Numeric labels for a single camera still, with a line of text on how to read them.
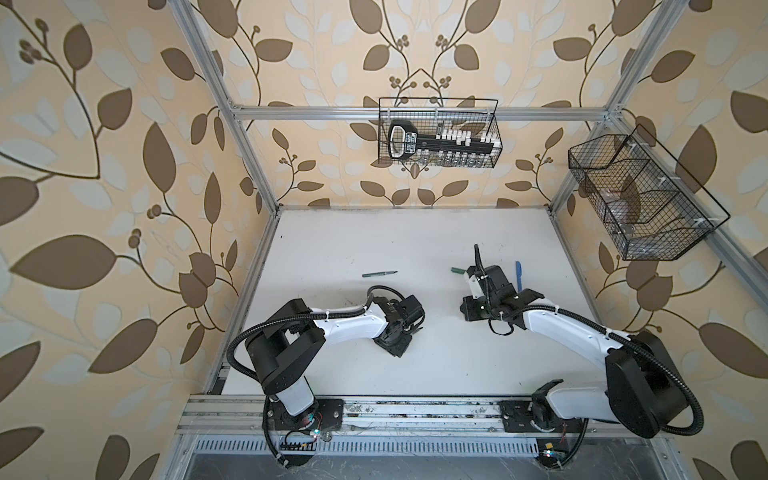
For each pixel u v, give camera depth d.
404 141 0.84
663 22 0.72
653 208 0.73
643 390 0.41
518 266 1.03
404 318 0.68
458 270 1.01
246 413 0.76
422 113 0.91
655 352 0.43
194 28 0.75
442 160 0.88
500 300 0.67
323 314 0.49
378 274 1.02
